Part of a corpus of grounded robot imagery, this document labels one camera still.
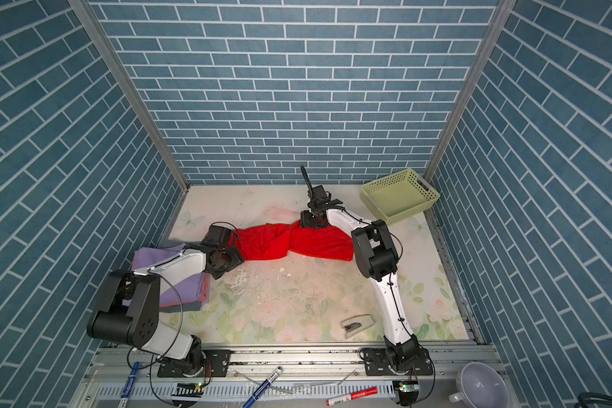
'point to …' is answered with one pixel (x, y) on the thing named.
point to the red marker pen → (357, 394)
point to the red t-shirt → (269, 240)
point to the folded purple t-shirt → (193, 291)
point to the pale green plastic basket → (398, 196)
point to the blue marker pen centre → (258, 393)
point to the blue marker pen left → (128, 388)
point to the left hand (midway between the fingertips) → (241, 262)
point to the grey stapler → (356, 323)
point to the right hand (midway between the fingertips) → (307, 222)
